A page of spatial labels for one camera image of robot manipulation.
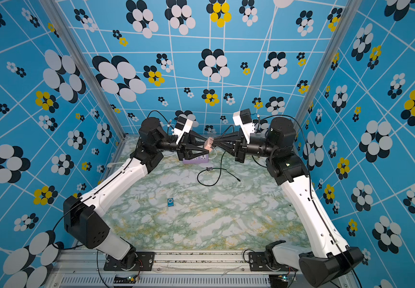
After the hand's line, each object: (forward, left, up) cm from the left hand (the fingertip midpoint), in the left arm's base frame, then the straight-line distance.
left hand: (210, 147), depth 60 cm
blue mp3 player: (-2, +21, -41) cm, 46 cm away
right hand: (-2, -3, +5) cm, 6 cm away
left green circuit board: (-34, +35, -43) cm, 65 cm away
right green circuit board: (-33, -29, -41) cm, 60 cm away
